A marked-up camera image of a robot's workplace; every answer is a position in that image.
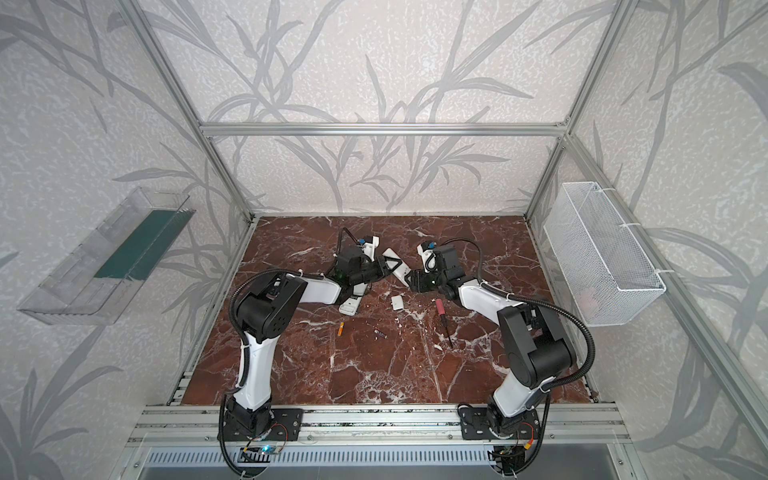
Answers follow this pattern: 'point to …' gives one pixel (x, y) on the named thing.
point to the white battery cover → (397, 302)
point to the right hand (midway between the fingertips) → (414, 267)
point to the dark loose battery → (381, 334)
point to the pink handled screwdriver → (440, 307)
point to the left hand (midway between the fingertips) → (405, 255)
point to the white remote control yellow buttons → (396, 266)
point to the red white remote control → (350, 305)
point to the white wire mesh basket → (607, 274)
